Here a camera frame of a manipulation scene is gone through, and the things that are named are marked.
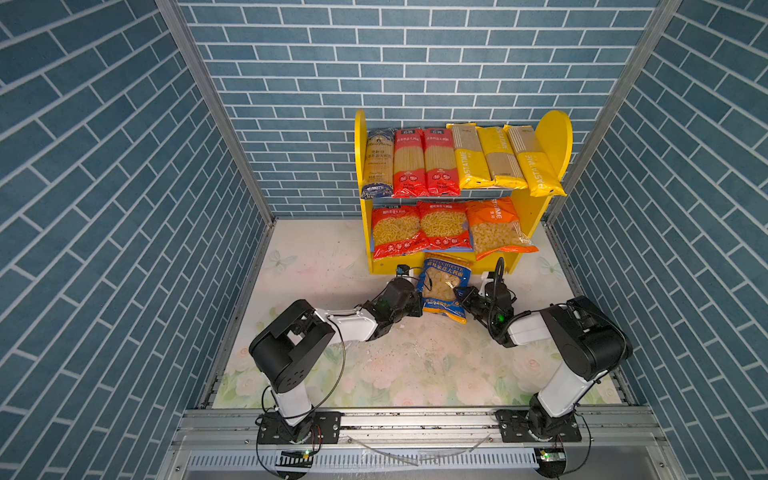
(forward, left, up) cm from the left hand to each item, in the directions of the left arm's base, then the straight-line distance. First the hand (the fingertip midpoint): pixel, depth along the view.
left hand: (424, 297), depth 91 cm
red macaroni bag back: (+19, -7, +12) cm, 23 cm away
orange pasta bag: (+17, -23, +12) cm, 31 cm away
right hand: (+5, -10, -1) cm, 11 cm away
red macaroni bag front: (+17, +8, +12) cm, 22 cm away
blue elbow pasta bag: (+7, -5, -1) cm, 9 cm away
